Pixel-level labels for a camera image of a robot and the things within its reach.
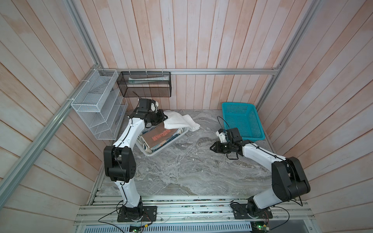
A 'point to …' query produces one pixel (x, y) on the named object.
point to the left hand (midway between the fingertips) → (168, 119)
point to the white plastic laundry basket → (164, 147)
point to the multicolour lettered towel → (178, 131)
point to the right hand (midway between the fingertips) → (212, 147)
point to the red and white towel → (158, 135)
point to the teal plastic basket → (244, 118)
